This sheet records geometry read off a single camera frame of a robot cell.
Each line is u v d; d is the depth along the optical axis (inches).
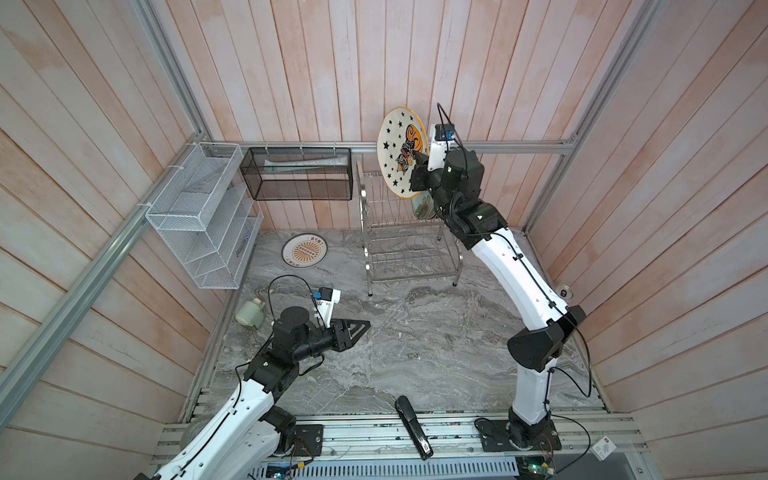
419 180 24.5
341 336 25.1
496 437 28.8
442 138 21.8
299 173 40.7
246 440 22.6
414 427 28.6
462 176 19.3
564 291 33.8
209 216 26.9
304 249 45.0
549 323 18.3
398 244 45.1
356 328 28.6
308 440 28.9
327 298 26.3
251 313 36.0
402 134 27.8
